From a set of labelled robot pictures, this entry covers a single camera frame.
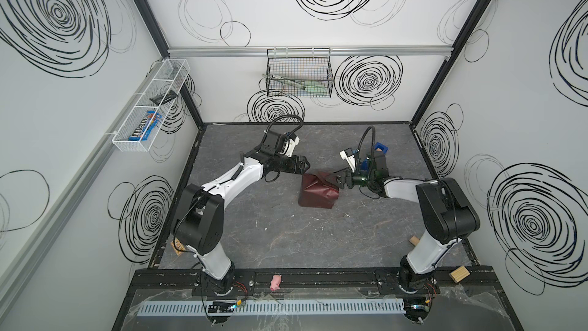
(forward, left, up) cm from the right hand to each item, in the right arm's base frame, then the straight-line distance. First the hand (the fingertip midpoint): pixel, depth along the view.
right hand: (330, 178), depth 89 cm
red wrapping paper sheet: (-8, +5, +4) cm, 10 cm away
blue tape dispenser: (+19, -26, -3) cm, 32 cm away
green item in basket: (+25, +6, +24) cm, 35 cm away
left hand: (+3, +11, +5) cm, 13 cm away
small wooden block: (-30, -42, -9) cm, 52 cm away
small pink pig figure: (-35, +19, -7) cm, 40 cm away
